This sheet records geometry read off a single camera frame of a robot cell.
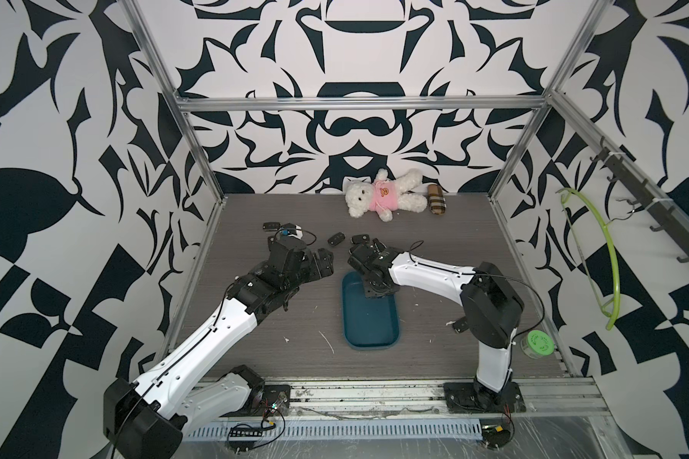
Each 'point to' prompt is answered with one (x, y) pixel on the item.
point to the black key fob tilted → (336, 239)
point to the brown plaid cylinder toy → (437, 204)
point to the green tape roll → (537, 344)
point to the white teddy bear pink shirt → (386, 195)
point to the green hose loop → (616, 312)
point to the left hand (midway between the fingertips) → (318, 253)
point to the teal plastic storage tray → (368, 323)
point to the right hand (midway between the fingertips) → (375, 285)
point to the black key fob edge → (359, 239)
